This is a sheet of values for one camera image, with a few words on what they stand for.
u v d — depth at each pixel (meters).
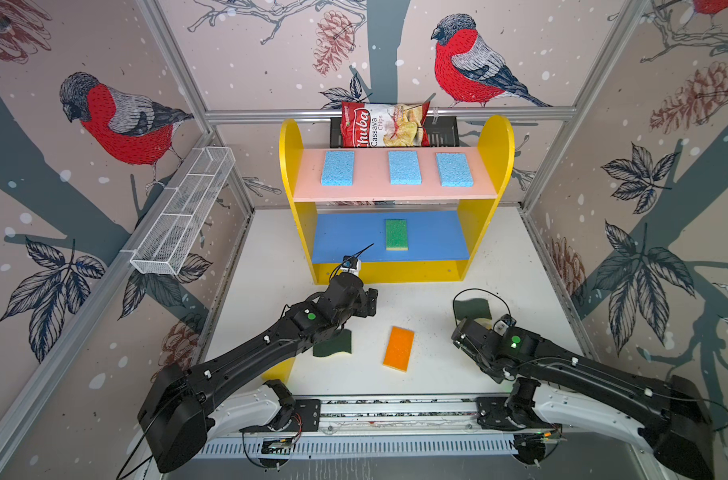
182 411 0.38
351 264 0.69
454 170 0.72
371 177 0.72
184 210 0.79
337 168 0.73
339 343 0.81
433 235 0.93
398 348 0.83
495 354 0.59
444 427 0.73
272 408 0.61
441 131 0.95
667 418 0.41
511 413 0.65
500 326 0.71
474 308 0.94
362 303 0.61
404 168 0.73
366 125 0.88
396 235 0.92
